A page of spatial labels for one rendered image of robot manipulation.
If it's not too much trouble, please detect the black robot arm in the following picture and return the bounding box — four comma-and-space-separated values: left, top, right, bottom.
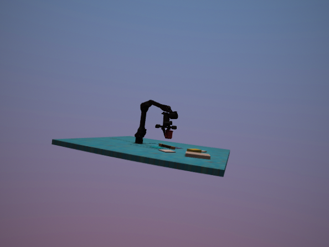
135, 100, 178, 144

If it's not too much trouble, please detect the dark red cup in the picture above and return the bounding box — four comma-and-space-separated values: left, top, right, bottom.
165, 130, 173, 139

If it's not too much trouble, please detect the beige flat rectangular slab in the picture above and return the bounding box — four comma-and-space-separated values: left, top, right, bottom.
186, 151, 210, 159

